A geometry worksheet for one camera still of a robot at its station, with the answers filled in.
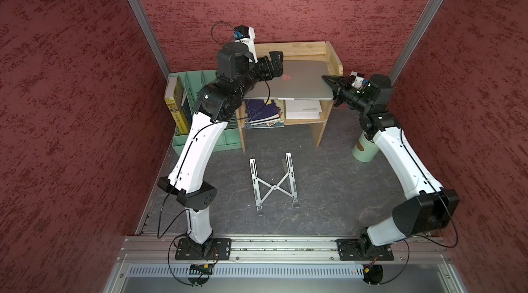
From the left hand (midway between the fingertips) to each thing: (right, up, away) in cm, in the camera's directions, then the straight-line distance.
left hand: (268, 61), depth 60 cm
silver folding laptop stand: (+4, -44, +25) cm, 51 cm away
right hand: (+17, -4, +8) cm, 19 cm away
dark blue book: (-5, -14, +26) cm, 30 cm away
